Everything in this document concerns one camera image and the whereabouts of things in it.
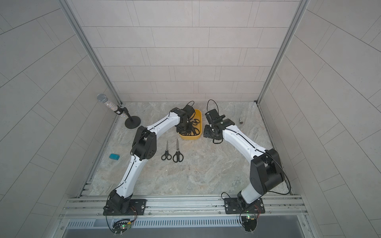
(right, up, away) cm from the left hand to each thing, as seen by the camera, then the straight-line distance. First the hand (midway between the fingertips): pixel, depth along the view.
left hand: (191, 131), depth 101 cm
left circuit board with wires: (-30, -38, -35) cm, 60 cm away
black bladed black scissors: (-8, -14, -13) cm, 20 cm away
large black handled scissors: (+1, +1, -2) cm, 3 cm away
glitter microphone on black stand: (-42, +6, +2) cm, 43 cm away
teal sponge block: (-45, -13, -14) cm, 49 cm away
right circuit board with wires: (+28, -38, -33) cm, 58 cm away
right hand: (+10, +1, -14) cm, 17 cm away
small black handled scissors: (-15, -13, -12) cm, 23 cm away
